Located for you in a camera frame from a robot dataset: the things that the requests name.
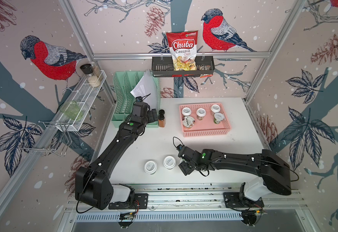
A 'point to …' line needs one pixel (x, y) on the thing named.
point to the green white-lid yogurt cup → (218, 117)
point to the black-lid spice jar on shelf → (93, 80)
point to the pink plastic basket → (204, 119)
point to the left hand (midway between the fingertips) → (151, 109)
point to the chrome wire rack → (50, 137)
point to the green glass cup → (71, 109)
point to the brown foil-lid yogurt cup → (188, 122)
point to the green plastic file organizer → (124, 82)
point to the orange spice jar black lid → (161, 121)
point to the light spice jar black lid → (161, 111)
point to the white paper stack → (147, 84)
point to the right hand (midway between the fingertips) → (185, 163)
